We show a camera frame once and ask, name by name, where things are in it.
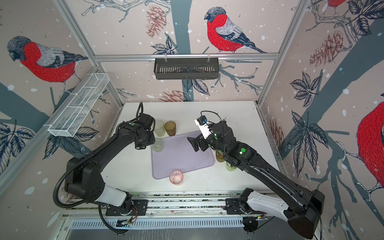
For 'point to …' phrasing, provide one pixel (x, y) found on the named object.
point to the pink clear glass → (176, 177)
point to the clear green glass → (229, 168)
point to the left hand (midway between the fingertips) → (150, 141)
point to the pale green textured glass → (158, 145)
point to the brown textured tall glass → (170, 128)
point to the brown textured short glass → (220, 156)
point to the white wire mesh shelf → (74, 114)
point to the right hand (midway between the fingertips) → (193, 133)
